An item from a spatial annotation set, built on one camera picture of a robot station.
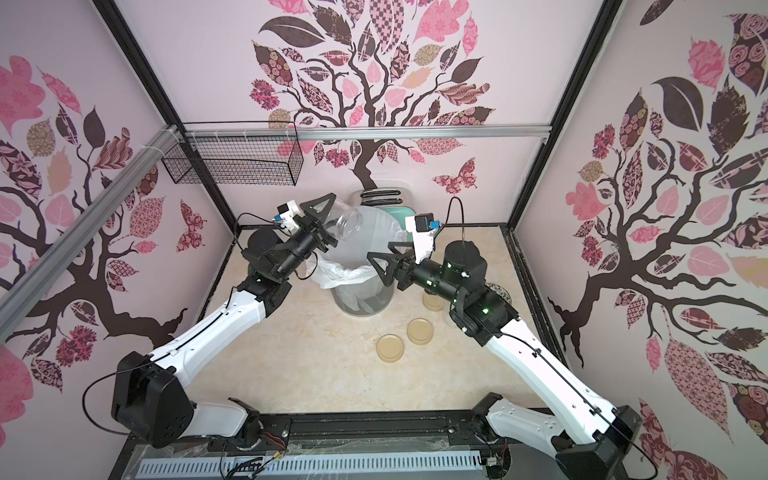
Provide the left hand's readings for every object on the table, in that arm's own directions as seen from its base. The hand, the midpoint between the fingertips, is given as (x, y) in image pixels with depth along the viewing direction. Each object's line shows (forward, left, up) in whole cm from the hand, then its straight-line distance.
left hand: (343, 209), depth 67 cm
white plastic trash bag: (-4, +1, -14) cm, 15 cm away
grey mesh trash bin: (0, -2, -38) cm, 38 cm away
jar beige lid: (-11, -20, -42) cm, 48 cm away
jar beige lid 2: (-16, -10, -42) cm, 46 cm away
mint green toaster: (+34, -12, -24) cm, 44 cm away
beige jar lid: (-1, -25, -40) cm, 47 cm away
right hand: (-11, -9, -1) cm, 14 cm away
